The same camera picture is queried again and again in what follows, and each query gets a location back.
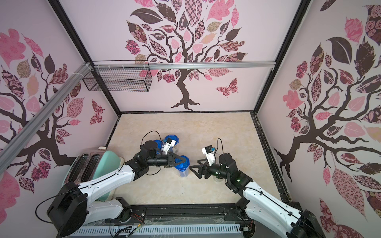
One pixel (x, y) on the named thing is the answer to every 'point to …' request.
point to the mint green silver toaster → (88, 165)
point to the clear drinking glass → (218, 180)
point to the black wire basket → (121, 76)
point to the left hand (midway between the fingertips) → (184, 164)
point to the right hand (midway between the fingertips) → (193, 164)
